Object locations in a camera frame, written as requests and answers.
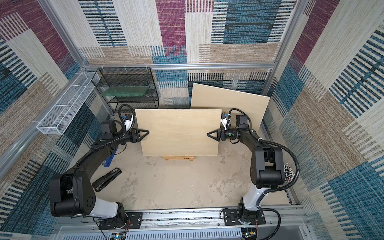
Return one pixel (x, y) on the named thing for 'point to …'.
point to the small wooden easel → (167, 157)
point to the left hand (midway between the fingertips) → (147, 131)
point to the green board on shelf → (125, 91)
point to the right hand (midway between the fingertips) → (211, 134)
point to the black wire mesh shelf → (126, 85)
